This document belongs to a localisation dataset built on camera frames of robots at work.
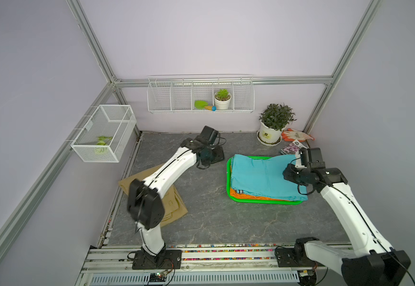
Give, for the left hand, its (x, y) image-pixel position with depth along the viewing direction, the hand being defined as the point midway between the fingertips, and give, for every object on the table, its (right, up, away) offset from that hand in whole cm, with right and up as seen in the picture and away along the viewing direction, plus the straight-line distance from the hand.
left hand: (222, 158), depth 83 cm
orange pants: (+8, -16, -2) cm, 18 cm away
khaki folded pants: (-23, -24, +3) cm, 34 cm away
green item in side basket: (-51, +5, -9) cm, 52 cm away
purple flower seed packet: (+48, +5, +31) cm, 57 cm away
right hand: (+28, -5, -4) cm, 29 cm away
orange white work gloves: (+47, +14, +36) cm, 61 cm away
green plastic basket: (+15, -20, 0) cm, 25 cm away
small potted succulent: (0, +31, +8) cm, 32 cm away
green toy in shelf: (-11, +30, +18) cm, 37 cm away
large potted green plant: (+30, +21, +19) cm, 41 cm away
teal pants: (+21, -9, +5) cm, 24 cm away
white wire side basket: (-52, +18, +4) cm, 55 cm away
